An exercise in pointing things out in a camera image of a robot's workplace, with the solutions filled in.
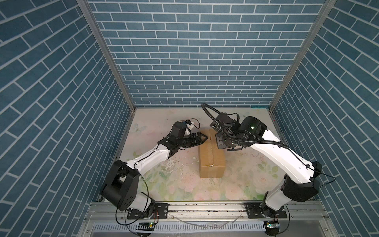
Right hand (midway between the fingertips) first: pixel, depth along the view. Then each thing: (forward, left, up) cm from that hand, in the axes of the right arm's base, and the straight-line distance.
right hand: (217, 139), depth 68 cm
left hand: (+7, +7, -11) cm, 15 cm away
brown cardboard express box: (-5, +2, -12) cm, 13 cm away
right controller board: (-28, -30, -34) cm, 53 cm away
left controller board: (-33, +33, -31) cm, 56 cm away
